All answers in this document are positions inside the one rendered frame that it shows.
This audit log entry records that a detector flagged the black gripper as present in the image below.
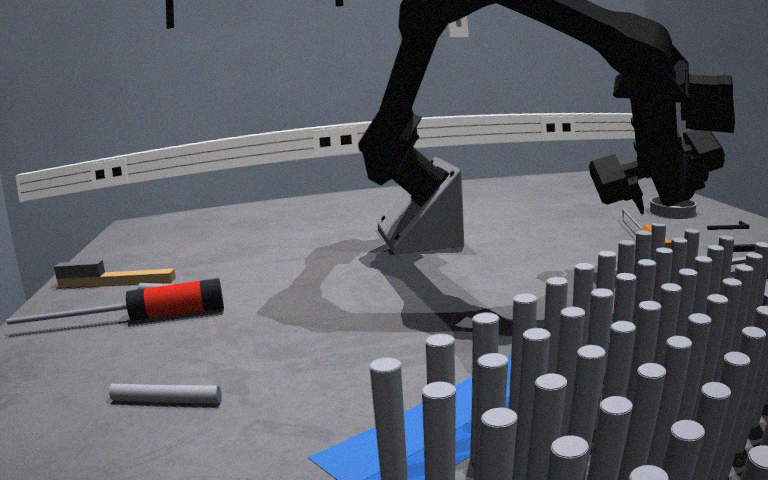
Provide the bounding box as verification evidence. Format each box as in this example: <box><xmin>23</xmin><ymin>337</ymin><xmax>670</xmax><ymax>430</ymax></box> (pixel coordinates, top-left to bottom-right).
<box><xmin>589</xmin><ymin>117</ymin><xmax>725</xmax><ymax>215</ymax></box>

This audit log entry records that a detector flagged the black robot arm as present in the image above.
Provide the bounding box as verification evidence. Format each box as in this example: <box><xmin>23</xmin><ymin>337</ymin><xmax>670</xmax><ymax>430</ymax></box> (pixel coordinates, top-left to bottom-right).
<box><xmin>358</xmin><ymin>0</ymin><xmax>735</xmax><ymax>207</ymax></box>

